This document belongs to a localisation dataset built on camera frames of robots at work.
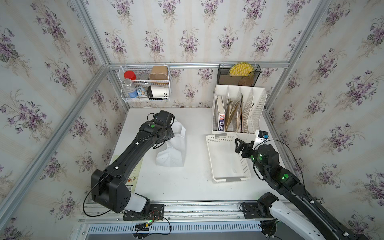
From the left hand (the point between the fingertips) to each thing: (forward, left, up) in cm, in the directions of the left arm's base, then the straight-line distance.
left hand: (171, 136), depth 81 cm
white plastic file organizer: (+31, -56, -1) cm, 64 cm away
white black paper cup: (+29, +9, +8) cm, 31 cm away
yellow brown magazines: (+12, -36, +5) cm, 38 cm away
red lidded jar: (+35, +27, +16) cm, 47 cm away
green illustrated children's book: (-16, +22, -17) cm, 32 cm away
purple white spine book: (+11, -29, +7) cm, 32 cm away
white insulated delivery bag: (-7, -2, -7) cm, 11 cm away
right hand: (-6, -38, +6) cm, 39 cm away
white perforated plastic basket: (-8, -33, -19) cm, 39 cm away
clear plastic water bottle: (+28, +27, +11) cm, 40 cm away
